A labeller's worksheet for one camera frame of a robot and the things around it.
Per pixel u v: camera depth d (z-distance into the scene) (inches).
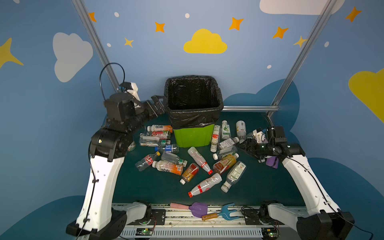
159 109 19.7
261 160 36.4
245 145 27.2
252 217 29.2
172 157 36.3
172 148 38.7
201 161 35.5
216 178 32.2
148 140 39.3
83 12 27.6
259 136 27.6
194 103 39.7
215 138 39.5
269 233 28.1
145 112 18.5
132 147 38.5
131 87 19.1
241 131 41.2
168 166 34.0
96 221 13.6
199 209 30.1
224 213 29.4
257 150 26.0
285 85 41.1
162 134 39.9
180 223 28.9
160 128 41.9
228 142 39.1
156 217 29.2
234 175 33.5
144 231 28.2
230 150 37.9
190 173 33.2
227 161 34.8
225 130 42.3
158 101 19.4
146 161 34.7
